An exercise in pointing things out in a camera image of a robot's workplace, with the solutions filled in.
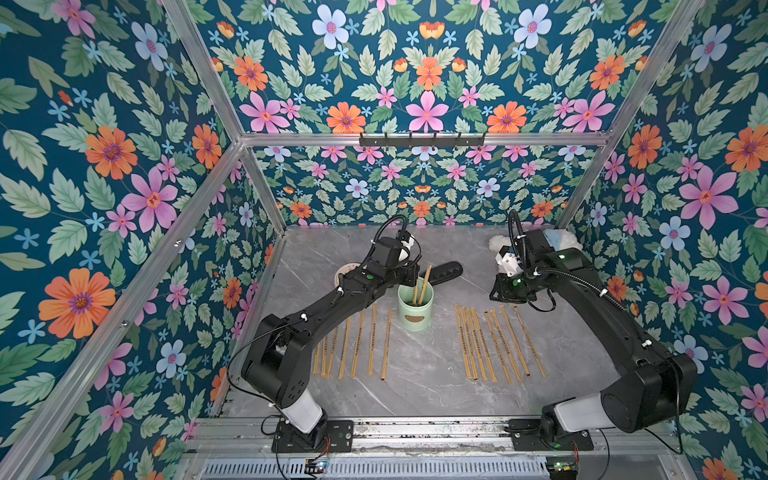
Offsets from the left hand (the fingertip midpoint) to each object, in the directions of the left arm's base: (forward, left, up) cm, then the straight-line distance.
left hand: (422, 264), depth 85 cm
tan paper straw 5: (-16, +29, -19) cm, 38 cm away
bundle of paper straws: (-5, +2, -8) cm, 10 cm away
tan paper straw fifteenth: (-17, -27, -19) cm, 38 cm away
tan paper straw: (-16, +12, -18) cm, 27 cm away
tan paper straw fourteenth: (-19, -26, -19) cm, 37 cm away
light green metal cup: (-12, +3, -10) cm, 16 cm away
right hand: (-11, -20, 0) cm, 23 cm away
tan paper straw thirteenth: (-19, -23, -19) cm, 35 cm away
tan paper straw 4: (-15, +25, -18) cm, 34 cm away
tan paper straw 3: (-14, +21, -19) cm, 32 cm away
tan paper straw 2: (-14, +17, -19) cm, 29 cm away
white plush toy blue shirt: (+14, -50, -9) cm, 53 cm away
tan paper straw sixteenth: (-17, -32, -19) cm, 41 cm away
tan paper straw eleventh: (-18, -16, -18) cm, 30 cm away
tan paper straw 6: (-18, +31, -18) cm, 40 cm away
